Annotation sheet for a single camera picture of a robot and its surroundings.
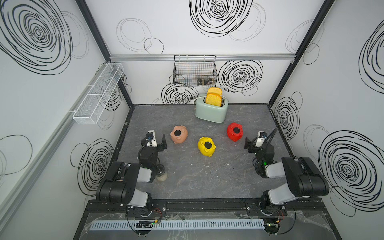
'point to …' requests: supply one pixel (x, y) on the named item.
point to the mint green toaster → (215, 114)
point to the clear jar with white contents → (161, 175)
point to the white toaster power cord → (192, 101)
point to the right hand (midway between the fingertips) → (256, 138)
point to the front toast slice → (213, 99)
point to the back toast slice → (215, 90)
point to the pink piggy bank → (182, 137)
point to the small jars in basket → (205, 81)
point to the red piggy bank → (233, 136)
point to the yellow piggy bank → (204, 150)
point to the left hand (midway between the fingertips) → (155, 134)
